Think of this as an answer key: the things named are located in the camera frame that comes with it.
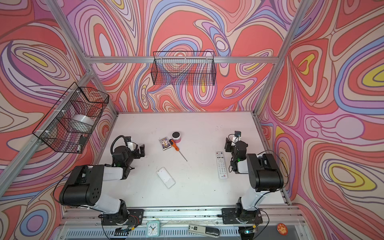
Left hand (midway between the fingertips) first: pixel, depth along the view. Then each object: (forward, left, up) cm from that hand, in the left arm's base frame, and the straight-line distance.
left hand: (138, 144), depth 94 cm
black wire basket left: (-3, +27, +23) cm, 36 cm away
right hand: (+3, -61, -1) cm, 61 cm away
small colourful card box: (+3, -16, -4) cm, 17 cm away
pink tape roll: (+7, -24, -1) cm, 25 cm away
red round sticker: (-44, -78, -6) cm, 90 cm away
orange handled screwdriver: (+2, -22, -4) cm, 23 cm away
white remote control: (-12, -53, -5) cm, 54 cm away
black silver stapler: (-46, -42, -1) cm, 62 cm away
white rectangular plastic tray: (-19, -19, -6) cm, 28 cm away
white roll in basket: (-5, +18, +26) cm, 32 cm away
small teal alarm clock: (-44, -16, -4) cm, 48 cm away
